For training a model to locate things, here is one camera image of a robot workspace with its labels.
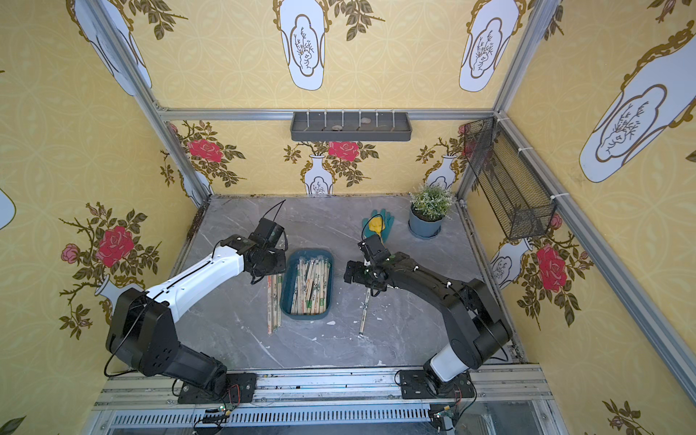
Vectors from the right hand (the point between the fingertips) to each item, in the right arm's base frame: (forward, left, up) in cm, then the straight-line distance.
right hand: (354, 281), depth 89 cm
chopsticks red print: (-7, +28, -5) cm, 29 cm away
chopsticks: (-7, -4, -5) cm, 9 cm away
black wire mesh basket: (+33, -59, +6) cm, 68 cm away
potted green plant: (+25, -26, +10) cm, 37 cm away
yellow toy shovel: (+29, -8, -6) cm, 30 cm away
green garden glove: (+29, -8, -6) cm, 30 cm away
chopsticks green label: (-5, +25, -4) cm, 26 cm away
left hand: (+2, +23, +5) cm, 23 cm away
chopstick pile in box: (0, +15, -4) cm, 15 cm away
